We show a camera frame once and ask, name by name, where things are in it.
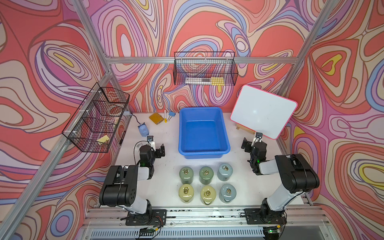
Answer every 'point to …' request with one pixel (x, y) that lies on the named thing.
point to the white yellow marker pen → (165, 116)
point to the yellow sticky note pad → (156, 118)
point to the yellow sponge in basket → (103, 139)
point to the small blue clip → (172, 114)
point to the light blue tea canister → (225, 171)
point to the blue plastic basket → (202, 133)
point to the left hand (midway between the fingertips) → (156, 144)
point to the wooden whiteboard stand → (239, 126)
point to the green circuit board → (148, 231)
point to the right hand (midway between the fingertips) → (252, 142)
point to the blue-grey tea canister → (227, 193)
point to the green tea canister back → (206, 174)
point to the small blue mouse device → (143, 130)
